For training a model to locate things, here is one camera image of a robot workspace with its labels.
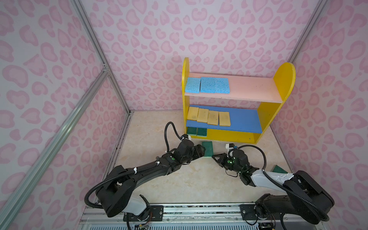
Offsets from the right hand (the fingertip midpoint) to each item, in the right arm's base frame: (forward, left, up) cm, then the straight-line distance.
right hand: (212, 156), depth 84 cm
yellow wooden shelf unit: (+50, -23, -9) cm, 56 cm away
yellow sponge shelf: (+28, +12, +6) cm, 31 cm away
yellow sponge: (+26, +5, +6) cm, 27 cm away
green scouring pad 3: (+8, +1, -2) cm, 8 cm away
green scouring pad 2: (+22, +5, -7) cm, 24 cm away
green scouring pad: (+22, +12, -6) cm, 26 cm away
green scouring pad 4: (-3, -40, -10) cm, 42 cm away
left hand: (+2, +5, +5) cm, 7 cm away
